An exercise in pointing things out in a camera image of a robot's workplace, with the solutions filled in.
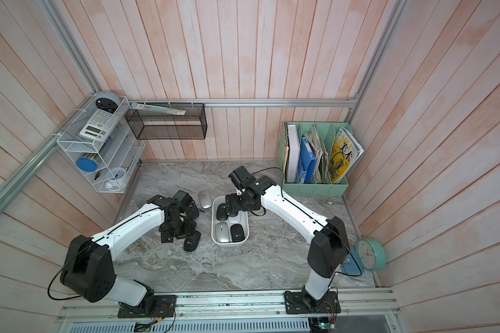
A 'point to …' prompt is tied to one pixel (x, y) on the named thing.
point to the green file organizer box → (327, 132)
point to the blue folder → (306, 162)
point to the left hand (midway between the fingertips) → (183, 240)
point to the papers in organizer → (320, 153)
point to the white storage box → (242, 218)
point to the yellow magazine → (346, 152)
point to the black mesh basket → (157, 125)
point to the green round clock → (371, 254)
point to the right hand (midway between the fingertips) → (235, 205)
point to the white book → (294, 155)
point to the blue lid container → (87, 164)
